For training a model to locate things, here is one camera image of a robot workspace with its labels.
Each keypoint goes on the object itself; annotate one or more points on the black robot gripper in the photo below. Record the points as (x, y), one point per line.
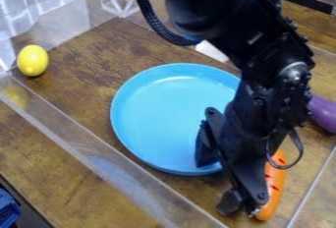
(241, 136)

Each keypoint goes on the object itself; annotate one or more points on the orange toy carrot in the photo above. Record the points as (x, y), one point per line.
(275, 177)

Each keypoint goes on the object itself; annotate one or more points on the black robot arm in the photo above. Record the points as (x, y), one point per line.
(248, 30)

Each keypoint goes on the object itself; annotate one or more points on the blue round plastic tray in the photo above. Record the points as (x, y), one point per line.
(157, 111)

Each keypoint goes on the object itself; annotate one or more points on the purple toy eggplant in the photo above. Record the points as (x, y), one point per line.
(323, 113)

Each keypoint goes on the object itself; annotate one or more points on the blue object at corner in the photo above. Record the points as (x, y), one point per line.
(9, 210)

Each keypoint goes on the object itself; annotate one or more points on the yellow toy lemon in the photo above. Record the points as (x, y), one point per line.
(32, 60)

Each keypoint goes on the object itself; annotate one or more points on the clear acrylic barrier wall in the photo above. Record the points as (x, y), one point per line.
(61, 157)

